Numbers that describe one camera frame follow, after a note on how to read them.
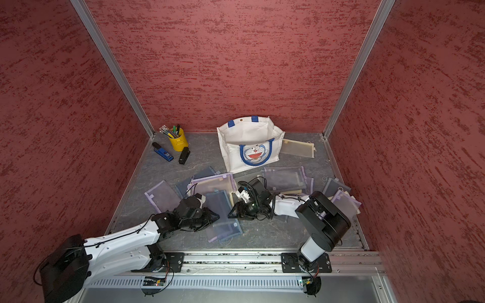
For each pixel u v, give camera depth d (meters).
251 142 0.98
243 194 0.83
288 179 1.01
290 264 0.74
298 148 1.15
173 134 1.04
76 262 0.41
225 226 0.83
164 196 0.95
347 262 0.76
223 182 0.97
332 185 0.98
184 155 1.07
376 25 0.76
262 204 0.70
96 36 0.78
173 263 0.74
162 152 1.07
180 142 1.07
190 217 0.66
